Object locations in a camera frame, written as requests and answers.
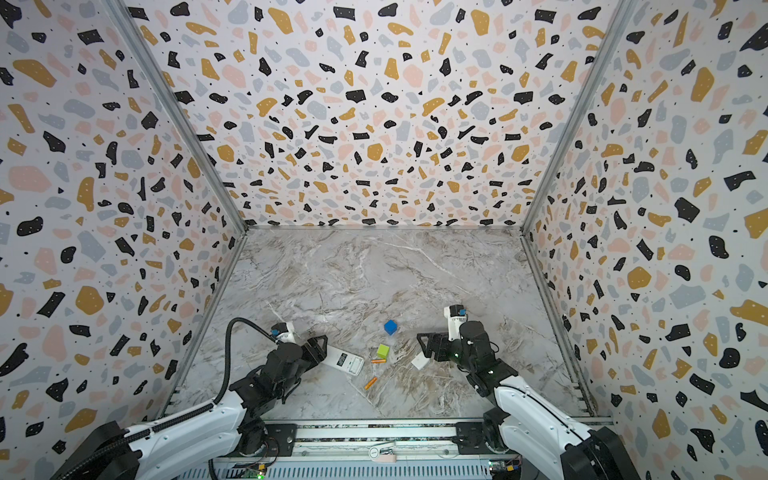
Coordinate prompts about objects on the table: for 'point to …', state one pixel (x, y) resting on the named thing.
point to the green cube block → (383, 351)
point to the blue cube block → (391, 327)
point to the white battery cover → (420, 360)
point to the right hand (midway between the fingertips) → (424, 331)
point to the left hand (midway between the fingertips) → (323, 338)
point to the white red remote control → (344, 361)
